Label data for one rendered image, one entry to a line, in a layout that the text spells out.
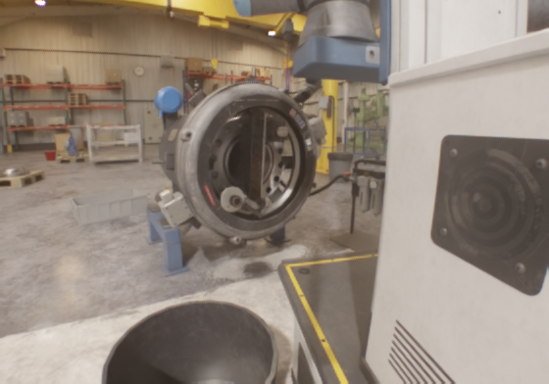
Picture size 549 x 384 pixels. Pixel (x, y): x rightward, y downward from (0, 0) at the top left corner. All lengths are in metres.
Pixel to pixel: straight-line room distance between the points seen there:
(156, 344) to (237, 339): 0.19
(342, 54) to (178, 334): 0.74
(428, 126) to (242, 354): 0.62
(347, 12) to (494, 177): 0.47
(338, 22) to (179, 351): 0.83
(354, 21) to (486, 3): 0.29
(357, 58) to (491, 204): 0.43
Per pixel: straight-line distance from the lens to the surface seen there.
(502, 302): 0.31
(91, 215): 2.61
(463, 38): 0.68
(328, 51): 0.60
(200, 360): 0.78
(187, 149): 1.07
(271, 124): 1.16
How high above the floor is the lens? 0.76
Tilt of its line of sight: 10 degrees down
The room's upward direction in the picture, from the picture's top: straight up
